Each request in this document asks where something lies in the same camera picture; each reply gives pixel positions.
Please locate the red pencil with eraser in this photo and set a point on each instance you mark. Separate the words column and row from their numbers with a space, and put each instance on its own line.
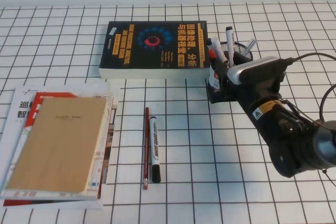
column 146, row 158

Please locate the white booklet with chinese text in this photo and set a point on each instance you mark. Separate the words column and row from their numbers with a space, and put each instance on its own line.
column 20, row 107

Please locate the brown kraft notebook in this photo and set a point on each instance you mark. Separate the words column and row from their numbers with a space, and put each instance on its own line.
column 58, row 153

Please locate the thick black textbook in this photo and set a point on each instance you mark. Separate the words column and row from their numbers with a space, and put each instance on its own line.
column 155, row 50

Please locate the white marker black cap upright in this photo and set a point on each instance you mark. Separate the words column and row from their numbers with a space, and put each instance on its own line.
column 230, row 44

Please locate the red cover book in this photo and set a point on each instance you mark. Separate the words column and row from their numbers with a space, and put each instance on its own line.
column 31, row 119

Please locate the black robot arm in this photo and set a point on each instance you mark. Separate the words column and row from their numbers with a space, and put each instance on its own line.
column 296, row 142

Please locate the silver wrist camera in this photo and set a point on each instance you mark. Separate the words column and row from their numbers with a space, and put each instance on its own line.
column 256, row 71

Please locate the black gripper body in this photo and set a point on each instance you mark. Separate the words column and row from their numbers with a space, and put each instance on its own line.
column 261, row 103

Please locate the white marker red cap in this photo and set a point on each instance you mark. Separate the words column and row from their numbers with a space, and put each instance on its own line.
column 215, row 45

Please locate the black mesh pen holder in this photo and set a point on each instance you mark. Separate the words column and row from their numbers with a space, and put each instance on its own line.
column 219, row 87

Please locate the clear grey gel pen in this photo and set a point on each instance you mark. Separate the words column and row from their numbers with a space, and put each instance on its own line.
column 249, row 48

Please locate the colourful map magazine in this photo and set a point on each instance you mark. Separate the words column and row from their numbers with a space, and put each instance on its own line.
column 101, row 155

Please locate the white whiteboard marker on table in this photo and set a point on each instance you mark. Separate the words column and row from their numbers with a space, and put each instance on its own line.
column 156, row 174

